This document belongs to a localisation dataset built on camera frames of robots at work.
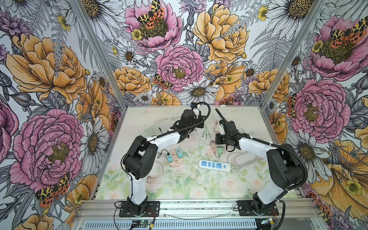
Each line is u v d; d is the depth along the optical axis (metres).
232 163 0.90
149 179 0.81
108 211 0.76
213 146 0.94
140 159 0.50
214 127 1.08
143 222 0.71
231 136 0.74
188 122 0.72
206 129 1.08
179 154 0.87
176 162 0.88
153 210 0.74
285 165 0.48
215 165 0.87
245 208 0.74
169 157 0.85
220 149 0.94
